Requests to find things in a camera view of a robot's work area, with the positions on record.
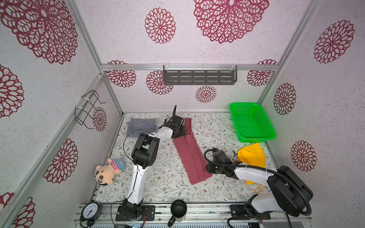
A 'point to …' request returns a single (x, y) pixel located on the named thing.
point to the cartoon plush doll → (104, 175)
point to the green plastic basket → (251, 123)
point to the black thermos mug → (178, 210)
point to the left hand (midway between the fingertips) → (184, 132)
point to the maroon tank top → (192, 156)
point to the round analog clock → (91, 212)
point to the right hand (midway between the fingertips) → (205, 166)
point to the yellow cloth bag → (251, 155)
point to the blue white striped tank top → (135, 127)
